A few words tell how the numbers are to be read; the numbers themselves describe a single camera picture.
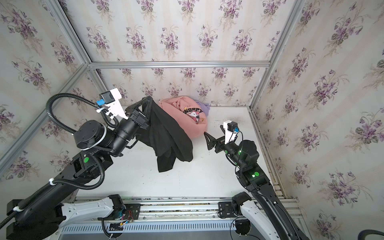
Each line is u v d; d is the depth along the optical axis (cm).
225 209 73
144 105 48
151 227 76
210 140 58
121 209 65
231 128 53
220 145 58
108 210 60
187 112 104
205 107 114
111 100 39
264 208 48
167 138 59
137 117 41
